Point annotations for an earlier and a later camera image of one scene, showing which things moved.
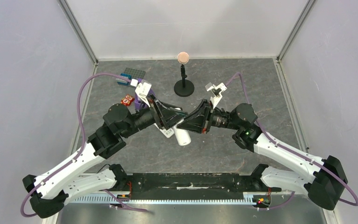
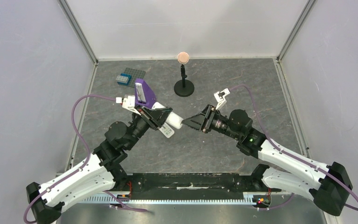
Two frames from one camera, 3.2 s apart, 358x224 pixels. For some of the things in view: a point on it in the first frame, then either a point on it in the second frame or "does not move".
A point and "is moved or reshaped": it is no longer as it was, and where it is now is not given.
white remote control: (168, 133) does not move
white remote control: (182, 136) is moved or reshaped
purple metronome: (139, 104) does not move
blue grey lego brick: (123, 81) does not move
